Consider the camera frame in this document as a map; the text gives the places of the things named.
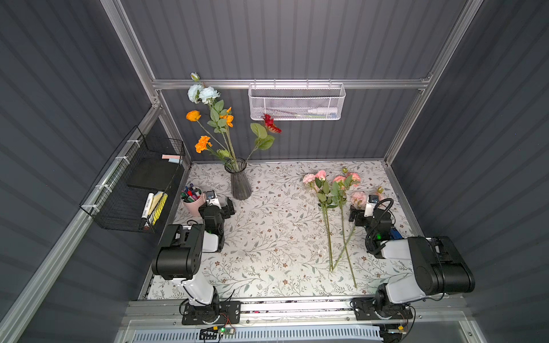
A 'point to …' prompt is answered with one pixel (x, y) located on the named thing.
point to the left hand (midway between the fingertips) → (215, 200)
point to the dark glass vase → (240, 185)
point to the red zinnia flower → (264, 141)
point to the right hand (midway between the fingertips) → (367, 206)
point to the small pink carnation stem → (318, 180)
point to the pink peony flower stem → (359, 200)
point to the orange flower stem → (204, 142)
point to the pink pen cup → (192, 197)
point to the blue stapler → (395, 234)
